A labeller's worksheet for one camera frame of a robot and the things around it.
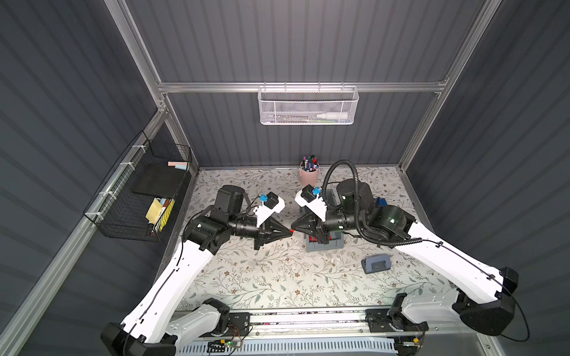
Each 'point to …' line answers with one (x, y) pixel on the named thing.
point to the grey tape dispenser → (375, 264)
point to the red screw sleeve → (292, 231)
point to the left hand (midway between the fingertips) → (288, 236)
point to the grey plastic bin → (338, 238)
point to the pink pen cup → (309, 170)
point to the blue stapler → (381, 202)
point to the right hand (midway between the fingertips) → (294, 229)
